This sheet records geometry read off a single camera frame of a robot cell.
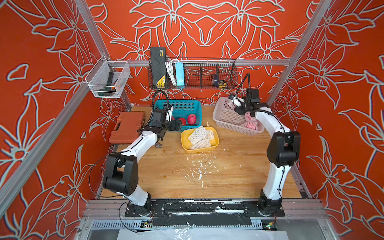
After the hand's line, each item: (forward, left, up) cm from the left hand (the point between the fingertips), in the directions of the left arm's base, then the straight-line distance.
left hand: (175, 119), depth 90 cm
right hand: (+16, -39, +3) cm, 42 cm away
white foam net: (-2, -23, -12) cm, 26 cm away
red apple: (+10, -10, -11) cm, 18 cm away
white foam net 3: (-5, -15, -8) cm, 18 cm away
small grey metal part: (-11, +11, -15) cm, 21 cm away
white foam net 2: (-9, -20, -11) cm, 25 cm away
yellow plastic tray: (-2, -6, -12) cm, 14 cm away
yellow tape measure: (+23, -28, +12) cm, 38 cm away
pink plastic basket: (+17, -36, -15) cm, 43 cm away
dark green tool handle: (+4, +36, +18) cm, 40 cm away
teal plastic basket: (+21, -7, -14) cm, 26 cm away
